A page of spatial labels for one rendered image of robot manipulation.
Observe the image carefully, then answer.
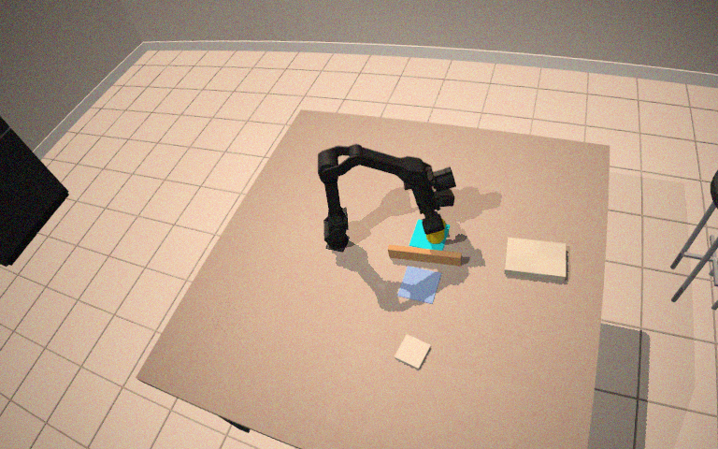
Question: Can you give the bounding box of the cream flat rectangular block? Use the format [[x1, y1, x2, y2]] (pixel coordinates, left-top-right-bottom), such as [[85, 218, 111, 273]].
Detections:
[[394, 334, 431, 369]]

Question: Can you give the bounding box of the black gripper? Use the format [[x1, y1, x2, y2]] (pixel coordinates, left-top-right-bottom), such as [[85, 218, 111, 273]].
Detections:
[[415, 193, 444, 235]]

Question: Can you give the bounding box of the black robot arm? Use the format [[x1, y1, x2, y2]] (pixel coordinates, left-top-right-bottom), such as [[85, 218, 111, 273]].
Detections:
[[318, 144, 456, 252]]

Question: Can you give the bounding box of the pale beige long rectangular block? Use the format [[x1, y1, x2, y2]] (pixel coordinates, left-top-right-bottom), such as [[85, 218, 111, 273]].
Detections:
[[505, 238, 566, 282]]

